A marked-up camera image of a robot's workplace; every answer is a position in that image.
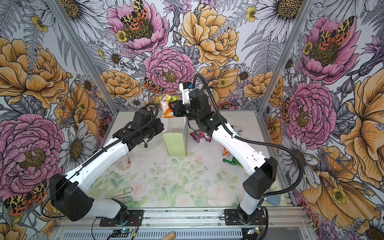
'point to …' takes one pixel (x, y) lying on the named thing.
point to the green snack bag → (234, 161)
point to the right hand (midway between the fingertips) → (170, 108)
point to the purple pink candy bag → (200, 137)
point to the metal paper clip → (124, 196)
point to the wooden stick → (170, 236)
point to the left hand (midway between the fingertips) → (164, 128)
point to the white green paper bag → (175, 131)
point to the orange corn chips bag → (225, 151)
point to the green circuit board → (125, 230)
